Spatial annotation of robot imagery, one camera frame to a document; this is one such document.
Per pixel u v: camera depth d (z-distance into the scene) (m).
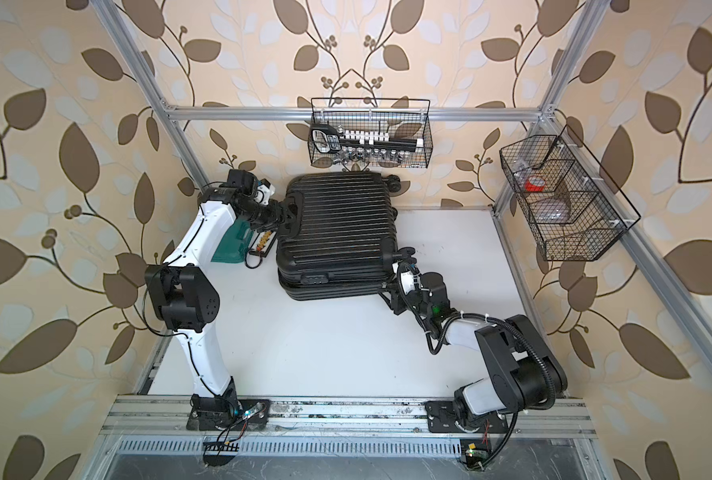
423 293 0.73
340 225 0.89
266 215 0.81
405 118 0.91
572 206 0.75
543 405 0.44
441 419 0.73
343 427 0.74
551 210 0.72
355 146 0.86
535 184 0.81
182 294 0.52
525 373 0.43
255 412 0.74
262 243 1.08
